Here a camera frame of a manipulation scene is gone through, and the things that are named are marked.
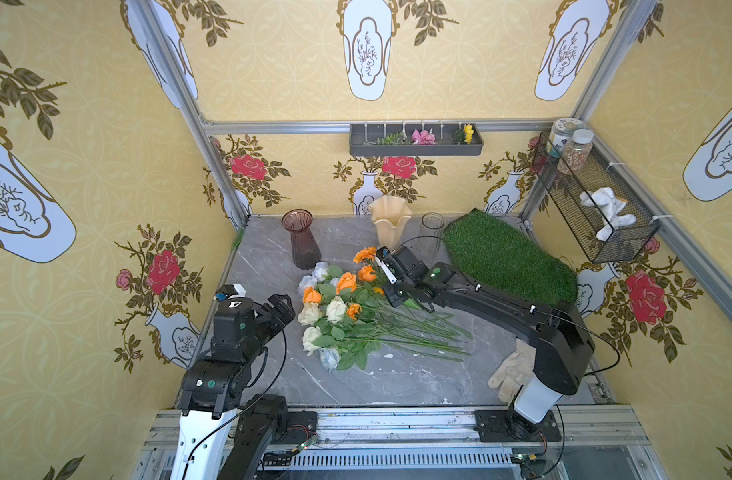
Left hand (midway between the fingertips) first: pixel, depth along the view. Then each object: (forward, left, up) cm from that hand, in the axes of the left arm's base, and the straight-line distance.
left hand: (267, 306), depth 70 cm
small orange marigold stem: (+1, -36, -21) cm, 42 cm away
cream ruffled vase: (+38, -32, -7) cm, 50 cm away
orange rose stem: (+5, -36, -20) cm, 42 cm away
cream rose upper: (+5, -15, -12) cm, 20 cm away
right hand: (+13, -32, -10) cm, 36 cm away
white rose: (+17, -5, -17) cm, 25 cm away
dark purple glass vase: (+29, -3, -15) cm, 33 cm away
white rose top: (+21, -9, -17) cm, 29 cm away
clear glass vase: (+28, -45, -7) cm, 53 cm away
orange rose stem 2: (0, -29, -22) cm, 36 cm away
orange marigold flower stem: (+14, -27, -9) cm, 32 cm away
